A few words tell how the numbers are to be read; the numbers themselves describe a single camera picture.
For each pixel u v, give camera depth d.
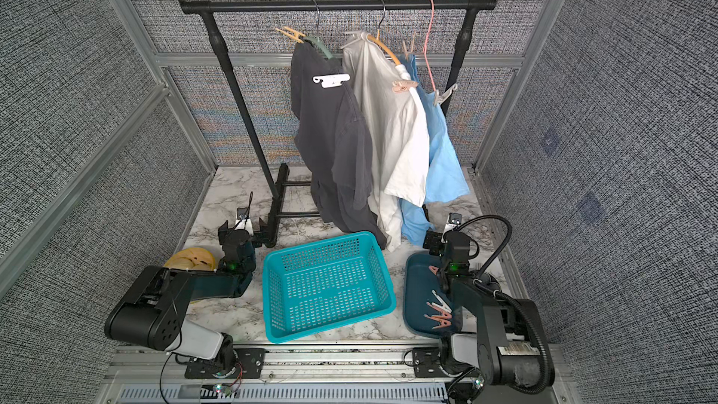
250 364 0.73
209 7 0.57
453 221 0.77
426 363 0.73
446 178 0.64
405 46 0.73
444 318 0.80
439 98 0.58
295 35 0.68
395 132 0.69
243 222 0.76
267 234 1.01
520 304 0.45
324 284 0.88
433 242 0.82
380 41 0.62
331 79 0.57
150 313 0.44
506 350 0.42
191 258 0.90
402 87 0.58
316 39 0.62
